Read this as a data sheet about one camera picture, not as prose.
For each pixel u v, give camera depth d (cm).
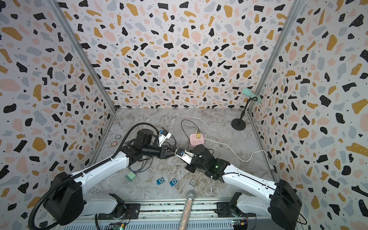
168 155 73
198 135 99
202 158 59
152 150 68
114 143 100
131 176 83
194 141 100
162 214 73
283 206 41
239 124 110
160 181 83
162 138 73
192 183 83
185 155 65
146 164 90
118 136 103
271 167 95
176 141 102
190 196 75
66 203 39
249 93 86
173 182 83
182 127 105
